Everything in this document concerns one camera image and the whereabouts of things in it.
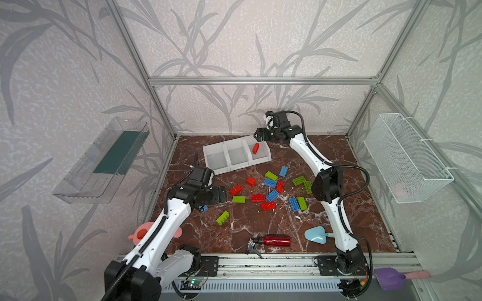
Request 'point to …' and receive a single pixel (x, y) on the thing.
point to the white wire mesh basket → (412, 172)
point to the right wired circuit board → (353, 288)
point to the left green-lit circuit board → (191, 285)
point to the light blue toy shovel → (317, 234)
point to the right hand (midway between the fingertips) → (260, 129)
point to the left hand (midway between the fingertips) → (220, 190)
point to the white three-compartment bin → (236, 153)
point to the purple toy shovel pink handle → (390, 279)
